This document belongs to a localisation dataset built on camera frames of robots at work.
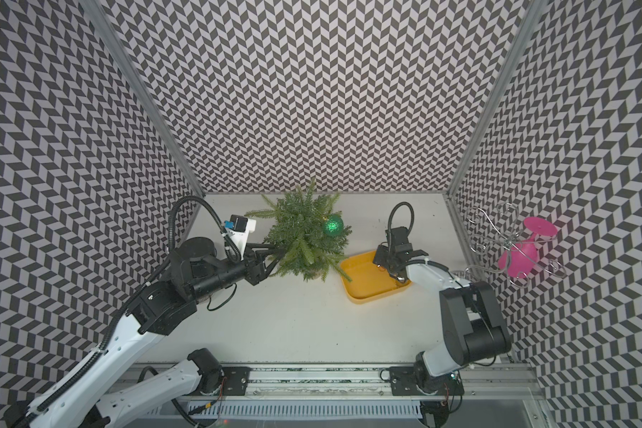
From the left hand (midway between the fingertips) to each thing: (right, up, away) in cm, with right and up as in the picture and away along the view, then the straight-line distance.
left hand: (278, 254), depth 63 cm
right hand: (+31, -7, +30) cm, 44 cm away
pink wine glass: (+64, -3, +9) cm, 65 cm away
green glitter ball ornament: (+13, +7, +4) cm, 15 cm away
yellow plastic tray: (+26, -14, +29) cm, 41 cm away
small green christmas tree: (+3, +7, +5) cm, 10 cm away
